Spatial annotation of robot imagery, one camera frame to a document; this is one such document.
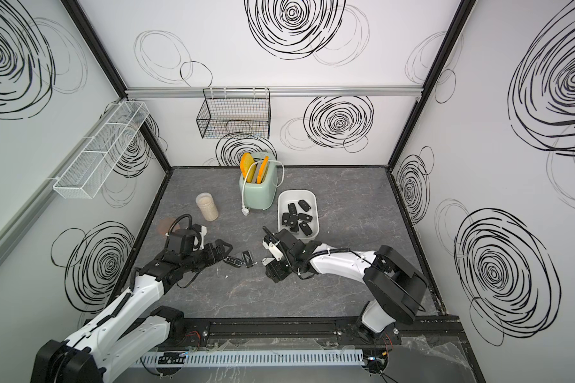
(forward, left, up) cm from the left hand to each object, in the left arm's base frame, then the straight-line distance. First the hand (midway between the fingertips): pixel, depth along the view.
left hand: (223, 251), depth 83 cm
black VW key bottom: (+19, -29, -6) cm, 36 cm away
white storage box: (+22, -26, -7) cm, 34 cm away
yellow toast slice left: (+32, -5, +13) cm, 35 cm away
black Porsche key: (-1, -2, -6) cm, 7 cm away
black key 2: (+19, -21, -6) cm, 29 cm away
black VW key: (+19, -24, -6) cm, 31 cm away
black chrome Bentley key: (+1, -7, -7) cm, 10 cm away
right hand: (-4, -18, -5) cm, 19 cm away
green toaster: (+22, -11, +4) cm, 25 cm away
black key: (+23, -24, -6) cm, 34 cm away
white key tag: (0, -15, -7) cm, 16 cm away
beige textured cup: (+20, +11, +2) cm, 23 cm away
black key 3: (+14, -29, -6) cm, 33 cm away
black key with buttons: (+27, -28, -6) cm, 40 cm away
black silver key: (+15, -25, -5) cm, 29 cm away
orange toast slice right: (+32, -11, +9) cm, 35 cm away
